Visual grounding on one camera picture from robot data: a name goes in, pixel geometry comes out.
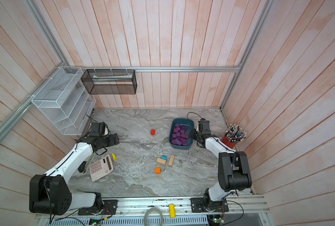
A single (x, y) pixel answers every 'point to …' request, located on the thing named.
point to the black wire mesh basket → (110, 81)
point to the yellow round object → (114, 157)
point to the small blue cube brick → (164, 157)
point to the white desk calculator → (100, 167)
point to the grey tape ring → (153, 209)
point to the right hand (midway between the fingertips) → (191, 131)
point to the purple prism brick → (185, 144)
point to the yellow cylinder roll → (172, 210)
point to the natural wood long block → (171, 160)
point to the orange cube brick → (158, 171)
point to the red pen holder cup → (234, 134)
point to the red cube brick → (153, 132)
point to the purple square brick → (178, 128)
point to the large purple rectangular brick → (184, 135)
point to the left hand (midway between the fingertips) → (113, 142)
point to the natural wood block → (161, 161)
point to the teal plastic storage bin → (179, 133)
